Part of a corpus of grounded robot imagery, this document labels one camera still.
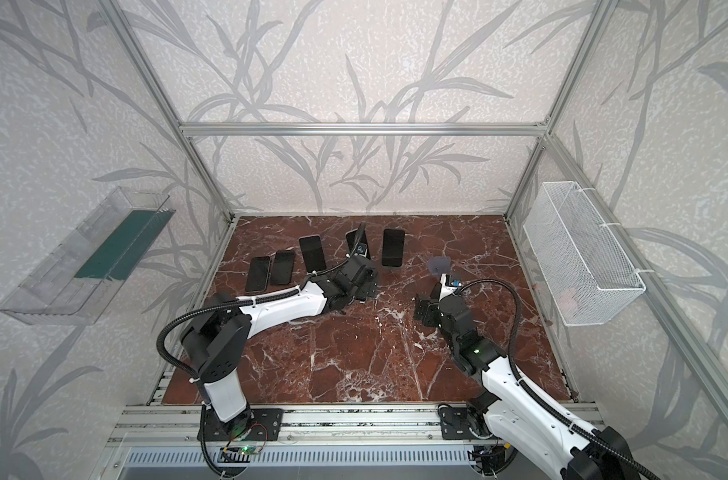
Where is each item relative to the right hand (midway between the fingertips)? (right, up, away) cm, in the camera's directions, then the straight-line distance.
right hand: (430, 287), depth 83 cm
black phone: (-24, +14, +16) cm, 32 cm away
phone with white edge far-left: (-37, +9, +15) cm, 41 cm away
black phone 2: (-10, +11, +16) cm, 22 cm away
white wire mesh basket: (+29, +6, -21) cm, 36 cm away
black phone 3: (-50, +4, +23) cm, 55 cm away
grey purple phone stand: (+6, +4, +22) cm, 23 cm away
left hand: (-19, +5, +8) cm, 22 cm away
